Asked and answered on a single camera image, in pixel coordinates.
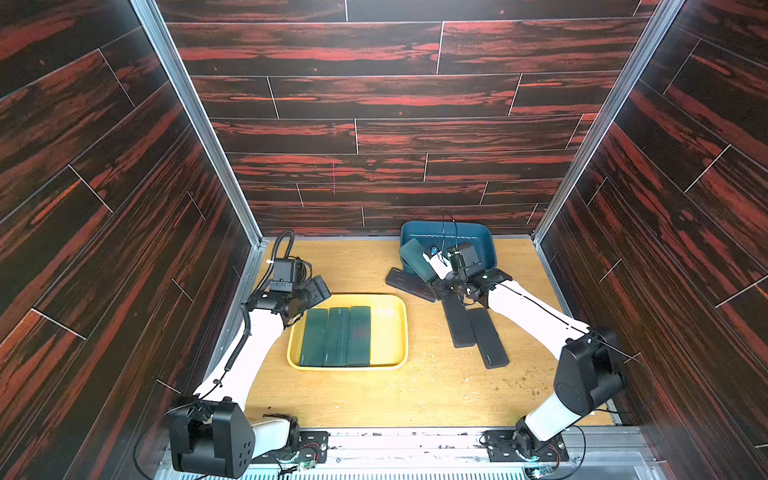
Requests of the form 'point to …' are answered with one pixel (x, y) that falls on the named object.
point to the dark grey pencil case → (459, 321)
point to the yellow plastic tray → (388, 331)
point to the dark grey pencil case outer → (487, 337)
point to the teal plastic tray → (446, 235)
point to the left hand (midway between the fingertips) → (318, 292)
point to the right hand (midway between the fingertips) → (444, 274)
